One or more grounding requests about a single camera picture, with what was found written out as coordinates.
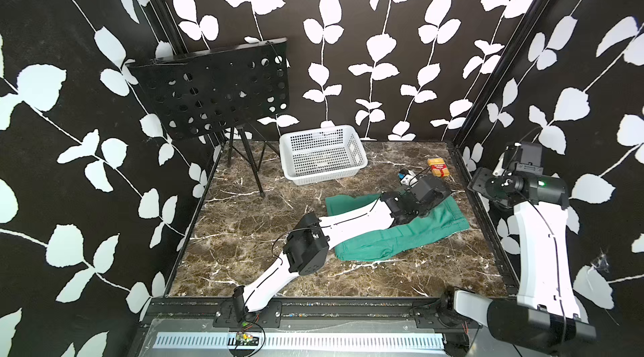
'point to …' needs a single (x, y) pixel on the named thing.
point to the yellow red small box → (438, 167)
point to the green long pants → (442, 220)
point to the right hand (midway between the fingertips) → (479, 178)
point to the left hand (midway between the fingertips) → (449, 188)
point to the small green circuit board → (246, 339)
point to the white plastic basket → (322, 154)
